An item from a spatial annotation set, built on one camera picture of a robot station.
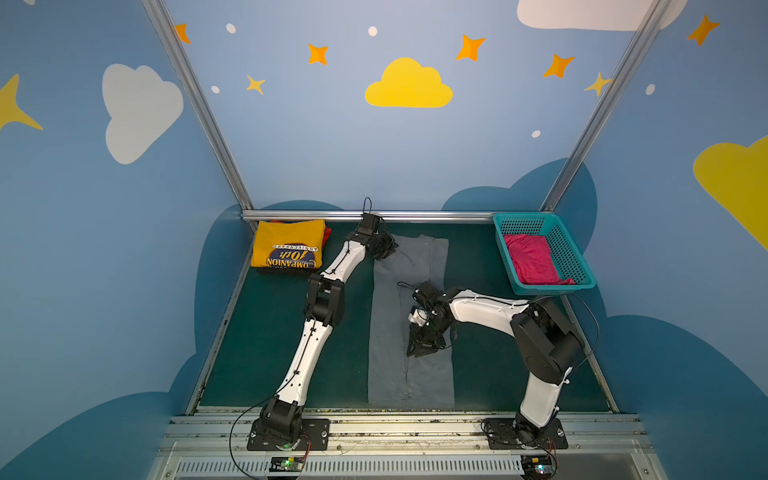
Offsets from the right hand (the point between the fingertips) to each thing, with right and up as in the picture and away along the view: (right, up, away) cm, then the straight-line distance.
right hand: (413, 351), depth 86 cm
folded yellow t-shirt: (-43, +32, +18) cm, 57 cm away
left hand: (-2, +33, +26) cm, 42 cm away
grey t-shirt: (-5, -8, -2) cm, 10 cm away
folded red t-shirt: (-31, +37, +29) cm, 57 cm away
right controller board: (+29, -23, -15) cm, 40 cm away
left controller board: (-32, -22, -16) cm, 42 cm away
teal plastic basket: (+57, +30, +21) cm, 68 cm away
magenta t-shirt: (+46, +26, +21) cm, 57 cm away
